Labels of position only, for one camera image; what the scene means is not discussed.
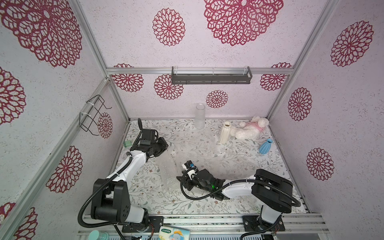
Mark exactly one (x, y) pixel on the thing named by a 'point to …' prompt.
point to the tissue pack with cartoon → (165, 233)
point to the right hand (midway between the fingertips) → (177, 174)
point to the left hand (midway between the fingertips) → (169, 145)
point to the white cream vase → (225, 132)
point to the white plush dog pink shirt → (251, 130)
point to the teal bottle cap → (97, 235)
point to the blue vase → (265, 147)
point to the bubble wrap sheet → (169, 168)
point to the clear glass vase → (199, 116)
